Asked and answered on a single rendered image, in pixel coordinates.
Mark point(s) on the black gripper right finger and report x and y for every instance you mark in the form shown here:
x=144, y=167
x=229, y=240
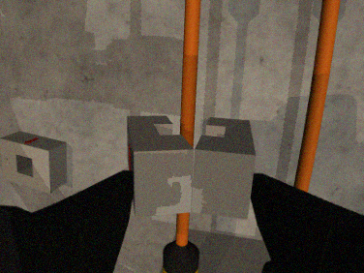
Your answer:
x=304, y=233

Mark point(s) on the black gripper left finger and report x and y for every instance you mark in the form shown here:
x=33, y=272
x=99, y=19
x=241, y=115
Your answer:
x=82, y=233

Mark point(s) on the beige square block with square hole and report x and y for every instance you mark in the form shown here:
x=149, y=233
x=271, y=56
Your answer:
x=33, y=161

